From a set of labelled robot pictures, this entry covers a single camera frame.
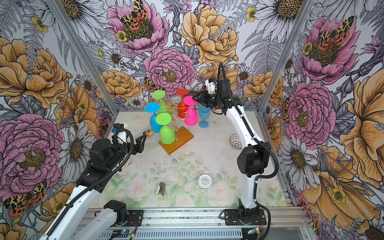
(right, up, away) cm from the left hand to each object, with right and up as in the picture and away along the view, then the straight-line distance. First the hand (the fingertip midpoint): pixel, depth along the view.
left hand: (138, 138), depth 73 cm
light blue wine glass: (+33, +14, +29) cm, 47 cm away
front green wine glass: (+13, +1, +6) cm, 14 cm away
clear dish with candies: (-5, +1, +33) cm, 33 cm away
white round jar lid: (+32, -23, +7) cm, 41 cm away
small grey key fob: (+9, -28, +9) cm, 30 cm away
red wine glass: (+19, +17, +17) cm, 31 cm away
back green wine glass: (+7, +23, +11) cm, 26 cm away
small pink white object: (-13, -17, +19) cm, 28 cm away
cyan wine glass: (+6, +15, +3) cm, 17 cm away
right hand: (+26, +18, +8) cm, 33 cm away
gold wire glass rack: (+17, +15, +7) cm, 24 cm away
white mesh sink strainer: (+54, -5, +30) cm, 62 cm away
